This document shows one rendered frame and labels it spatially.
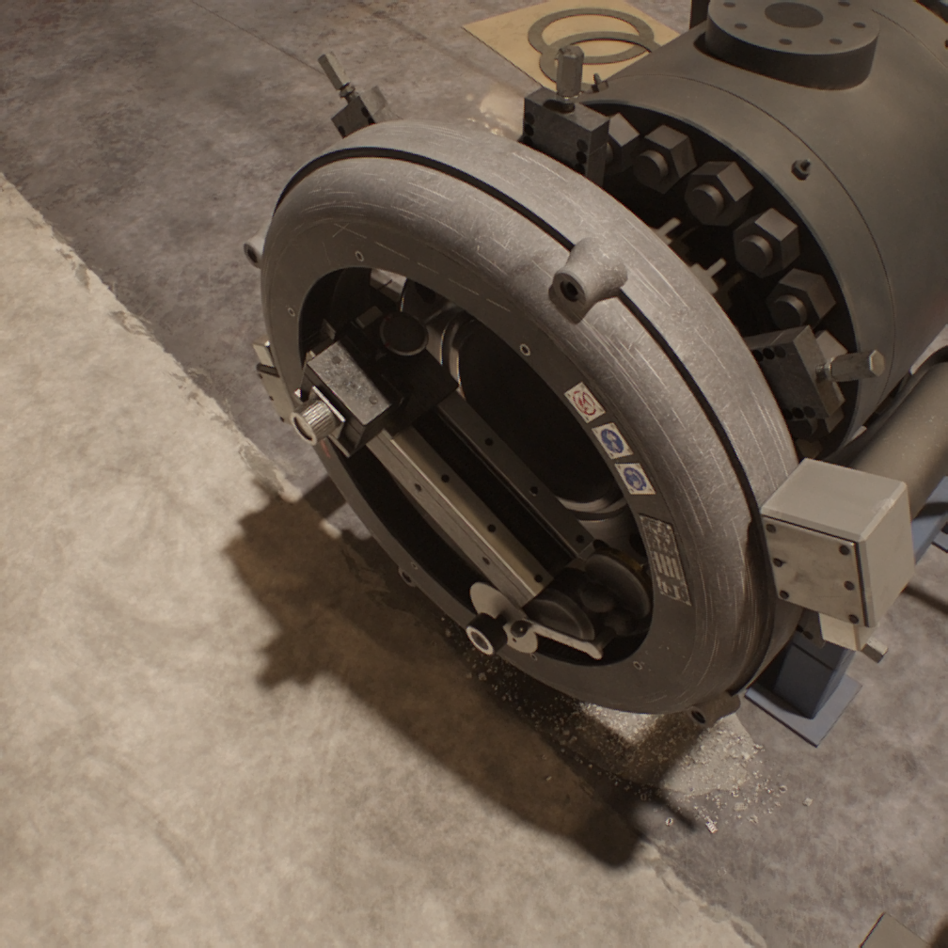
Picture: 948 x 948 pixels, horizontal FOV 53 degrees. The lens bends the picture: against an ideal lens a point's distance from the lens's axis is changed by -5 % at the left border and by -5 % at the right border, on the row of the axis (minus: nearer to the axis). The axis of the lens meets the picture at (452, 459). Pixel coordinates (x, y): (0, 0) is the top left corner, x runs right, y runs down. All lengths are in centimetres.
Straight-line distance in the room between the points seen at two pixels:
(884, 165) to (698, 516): 55
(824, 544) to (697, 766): 82
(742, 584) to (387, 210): 46
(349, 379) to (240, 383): 111
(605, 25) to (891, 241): 232
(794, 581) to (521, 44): 261
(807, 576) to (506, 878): 80
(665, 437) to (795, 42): 59
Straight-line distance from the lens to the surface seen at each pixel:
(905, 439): 95
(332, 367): 108
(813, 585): 89
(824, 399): 89
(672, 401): 83
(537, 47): 329
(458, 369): 124
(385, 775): 161
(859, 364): 85
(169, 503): 199
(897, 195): 126
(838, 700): 171
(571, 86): 89
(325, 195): 102
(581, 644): 114
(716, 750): 162
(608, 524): 121
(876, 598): 88
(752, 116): 119
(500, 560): 113
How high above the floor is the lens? 146
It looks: 49 degrees down
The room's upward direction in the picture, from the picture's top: 6 degrees counter-clockwise
